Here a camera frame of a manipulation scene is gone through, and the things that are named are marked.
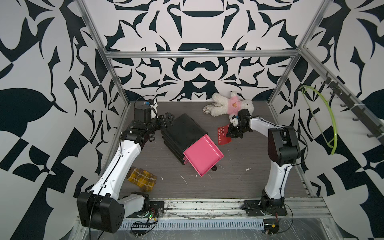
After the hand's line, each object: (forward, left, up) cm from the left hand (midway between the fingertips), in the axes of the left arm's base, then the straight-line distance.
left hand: (165, 115), depth 78 cm
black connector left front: (-45, +13, -30) cm, 56 cm away
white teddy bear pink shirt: (+26, -36, -22) cm, 50 cm away
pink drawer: (-16, -20, -16) cm, 30 cm away
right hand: (+4, -37, -24) cm, 44 cm away
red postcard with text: (+5, -34, -25) cm, 43 cm away
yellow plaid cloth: (-24, +13, -26) cm, 38 cm away
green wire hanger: (-20, -76, +2) cm, 78 cm away
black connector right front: (-47, -49, -27) cm, 73 cm away
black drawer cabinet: (-4, -10, -11) cm, 15 cm away
